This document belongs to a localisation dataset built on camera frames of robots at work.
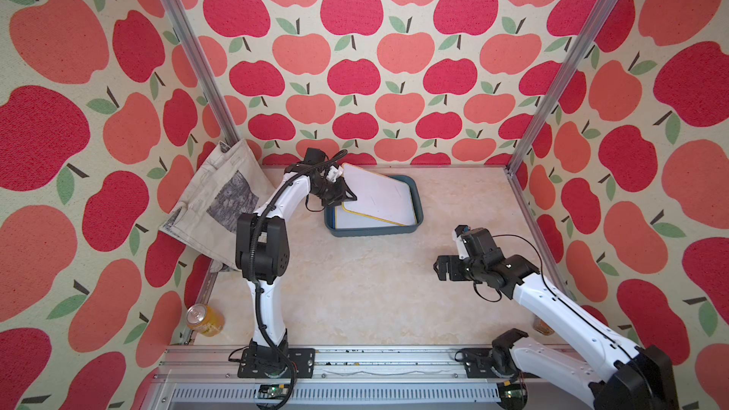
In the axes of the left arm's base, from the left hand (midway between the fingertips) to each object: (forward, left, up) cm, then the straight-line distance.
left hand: (357, 202), depth 91 cm
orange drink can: (-35, +39, -5) cm, 53 cm away
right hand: (-21, -28, -6) cm, 35 cm away
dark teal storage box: (+12, -22, -8) cm, 27 cm away
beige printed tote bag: (+2, +40, +7) cm, 41 cm away
